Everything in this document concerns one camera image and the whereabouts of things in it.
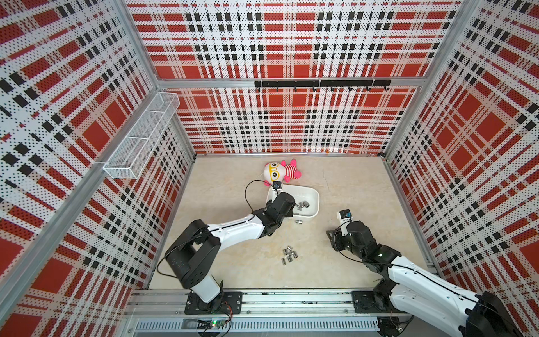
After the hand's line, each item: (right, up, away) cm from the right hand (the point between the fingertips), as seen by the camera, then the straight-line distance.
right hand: (334, 230), depth 84 cm
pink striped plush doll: (-25, +24, +20) cm, 40 cm away
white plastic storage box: (-9, +11, +18) cm, 23 cm away
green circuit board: (-43, -27, -15) cm, 53 cm away
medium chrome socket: (-13, +8, +14) cm, 21 cm away
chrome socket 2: (-19, -9, +1) cm, 21 cm away
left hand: (-19, +12, +5) cm, 23 cm away
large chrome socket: (-10, +9, +14) cm, 20 cm away
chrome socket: (-16, -10, 0) cm, 19 cm away
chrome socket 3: (-18, -11, 0) cm, 21 cm away
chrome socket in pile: (-21, -12, -1) cm, 24 cm away
